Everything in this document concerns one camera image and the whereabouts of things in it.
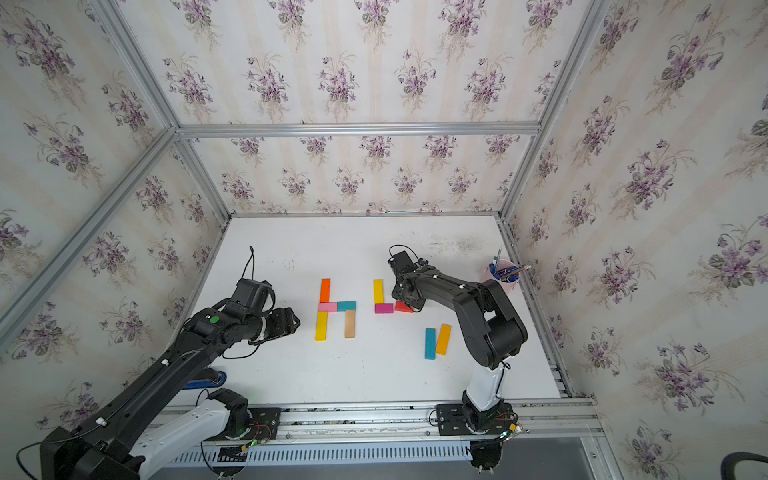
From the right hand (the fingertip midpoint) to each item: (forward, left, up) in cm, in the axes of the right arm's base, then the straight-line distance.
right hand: (408, 295), depth 96 cm
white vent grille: (-44, +49, +1) cm, 66 cm away
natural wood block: (-10, +18, -1) cm, 21 cm away
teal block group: (-4, +20, +1) cm, 20 cm away
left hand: (-16, +31, +11) cm, 37 cm away
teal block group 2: (-16, -6, 0) cm, 17 cm away
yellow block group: (-11, +27, -1) cm, 29 cm away
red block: (-8, +3, +7) cm, 10 cm away
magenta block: (-4, +8, -1) cm, 9 cm away
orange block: (+2, +28, 0) cm, 28 cm away
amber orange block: (-14, -11, -2) cm, 17 cm away
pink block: (-5, +26, 0) cm, 26 cm away
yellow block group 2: (+2, +10, -1) cm, 10 cm away
